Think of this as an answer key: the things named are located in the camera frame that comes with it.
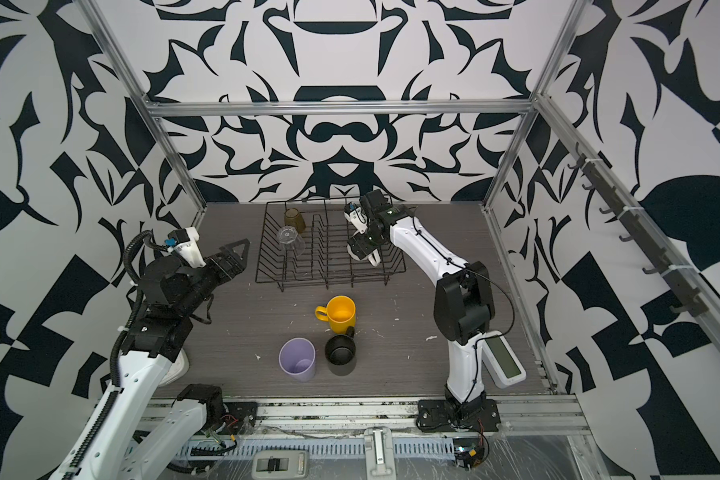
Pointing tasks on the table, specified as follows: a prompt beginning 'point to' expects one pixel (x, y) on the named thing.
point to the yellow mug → (340, 311)
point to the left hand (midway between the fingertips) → (236, 241)
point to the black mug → (340, 349)
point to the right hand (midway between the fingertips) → (364, 237)
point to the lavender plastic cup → (297, 358)
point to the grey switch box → (280, 464)
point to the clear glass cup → (291, 241)
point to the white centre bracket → (379, 453)
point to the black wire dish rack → (308, 244)
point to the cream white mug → (373, 257)
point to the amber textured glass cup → (293, 217)
